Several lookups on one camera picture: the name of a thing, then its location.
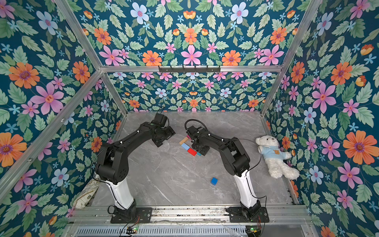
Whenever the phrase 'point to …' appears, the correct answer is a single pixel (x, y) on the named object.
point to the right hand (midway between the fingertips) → (198, 149)
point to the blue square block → (214, 181)
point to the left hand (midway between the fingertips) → (172, 135)
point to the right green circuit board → (253, 229)
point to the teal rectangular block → (199, 154)
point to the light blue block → (185, 146)
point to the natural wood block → (183, 140)
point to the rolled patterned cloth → (87, 194)
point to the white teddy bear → (275, 156)
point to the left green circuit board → (132, 229)
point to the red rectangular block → (192, 151)
